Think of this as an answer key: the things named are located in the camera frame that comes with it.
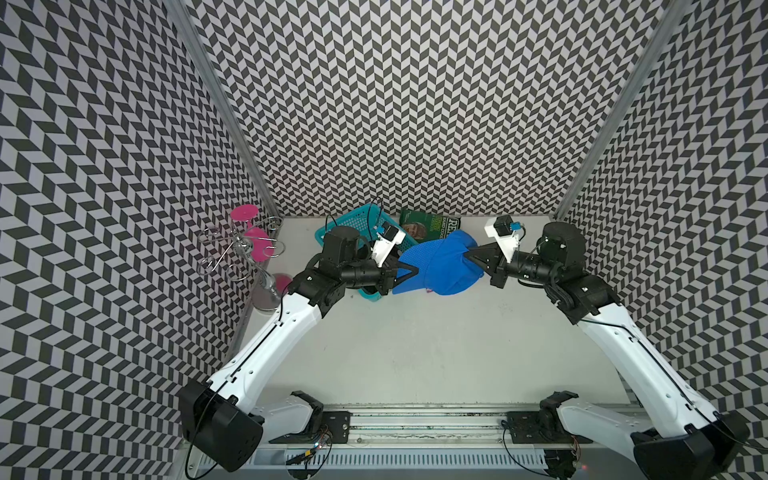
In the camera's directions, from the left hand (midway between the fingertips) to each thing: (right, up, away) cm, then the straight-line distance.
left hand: (410, 272), depth 69 cm
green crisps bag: (+7, +13, +43) cm, 46 cm away
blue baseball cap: (+7, +2, -1) cm, 8 cm away
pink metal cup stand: (-42, +6, +8) cm, 44 cm away
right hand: (+13, +4, -2) cm, 14 cm away
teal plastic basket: (-16, +15, +43) cm, 48 cm away
